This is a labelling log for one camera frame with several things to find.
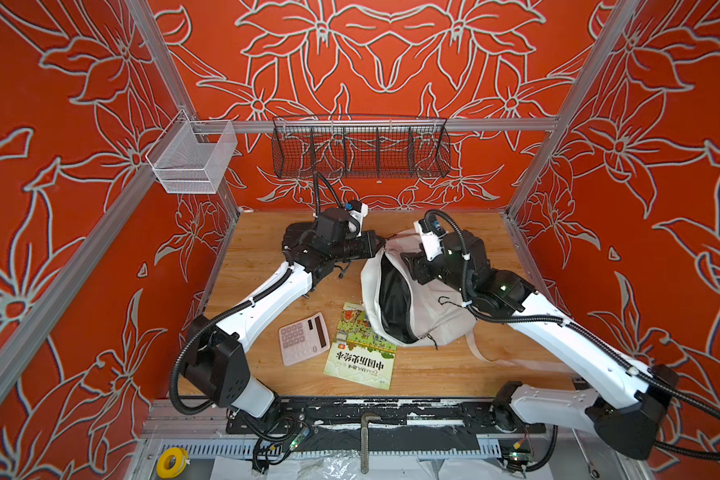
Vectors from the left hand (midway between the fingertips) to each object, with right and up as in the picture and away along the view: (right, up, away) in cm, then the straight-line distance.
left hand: (387, 237), depth 75 cm
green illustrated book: (-7, -33, +8) cm, 35 cm away
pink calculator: (-23, -30, +10) cm, 39 cm away
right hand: (+4, -3, -4) cm, 7 cm away
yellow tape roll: (-48, -51, -8) cm, 71 cm away
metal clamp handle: (-6, -49, -5) cm, 49 cm away
